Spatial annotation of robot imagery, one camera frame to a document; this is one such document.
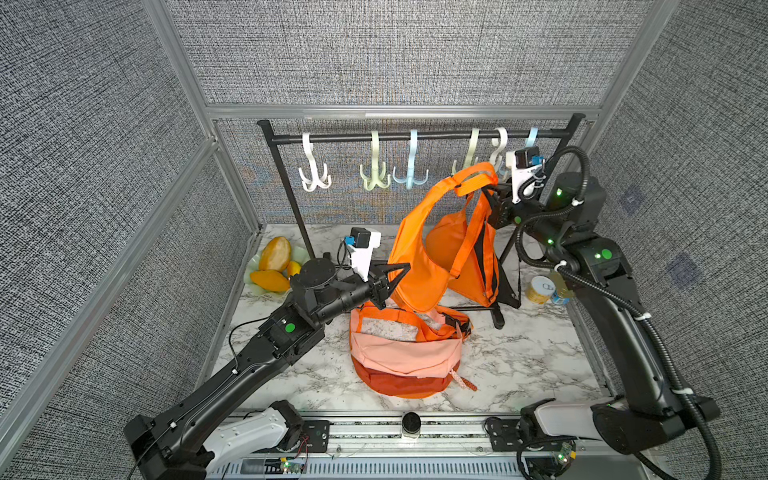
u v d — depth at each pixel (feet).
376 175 2.16
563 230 1.45
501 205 1.72
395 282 1.89
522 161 1.60
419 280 2.22
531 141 1.93
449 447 2.40
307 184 2.19
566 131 1.95
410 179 2.12
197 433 1.29
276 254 3.29
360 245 1.67
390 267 1.83
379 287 1.67
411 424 2.19
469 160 2.09
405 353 2.55
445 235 2.76
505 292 2.92
